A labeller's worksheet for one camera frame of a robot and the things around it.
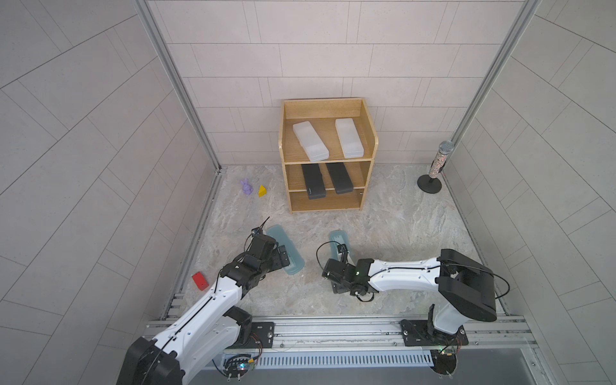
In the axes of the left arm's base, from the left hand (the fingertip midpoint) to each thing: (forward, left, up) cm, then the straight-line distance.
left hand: (281, 253), depth 84 cm
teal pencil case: (-2, -5, -2) cm, 6 cm away
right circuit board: (-31, -50, -4) cm, 58 cm away
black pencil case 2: (+25, -21, +13) cm, 36 cm away
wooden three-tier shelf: (+25, -16, +28) cm, 41 cm away
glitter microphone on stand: (+35, -64, 0) cm, 73 cm away
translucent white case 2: (+30, -23, +28) cm, 47 cm away
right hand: (-8, -22, -7) cm, 24 cm away
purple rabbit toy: (+29, +18, +1) cm, 34 cm away
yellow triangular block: (+30, +12, -2) cm, 32 cm away
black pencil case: (+22, -12, +14) cm, 28 cm away
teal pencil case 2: (+8, -22, -2) cm, 24 cm away
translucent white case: (+25, -11, +28) cm, 39 cm away
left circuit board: (-32, +10, -4) cm, 33 cm away
